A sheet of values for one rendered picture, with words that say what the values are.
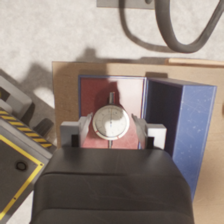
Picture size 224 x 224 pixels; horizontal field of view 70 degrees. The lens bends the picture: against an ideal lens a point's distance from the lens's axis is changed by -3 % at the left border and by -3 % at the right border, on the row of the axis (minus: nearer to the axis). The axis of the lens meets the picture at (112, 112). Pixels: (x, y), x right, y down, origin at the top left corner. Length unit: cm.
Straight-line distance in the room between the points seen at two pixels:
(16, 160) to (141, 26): 68
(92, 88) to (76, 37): 51
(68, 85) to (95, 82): 5
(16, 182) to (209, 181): 54
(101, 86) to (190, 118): 15
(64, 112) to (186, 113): 20
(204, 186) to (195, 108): 26
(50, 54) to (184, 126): 69
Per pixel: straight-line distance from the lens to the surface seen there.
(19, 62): 85
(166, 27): 41
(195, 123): 19
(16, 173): 61
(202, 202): 44
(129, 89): 28
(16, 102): 73
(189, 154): 20
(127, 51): 76
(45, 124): 72
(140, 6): 79
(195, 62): 50
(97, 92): 28
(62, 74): 29
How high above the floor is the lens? 75
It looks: 75 degrees down
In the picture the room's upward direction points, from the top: 179 degrees clockwise
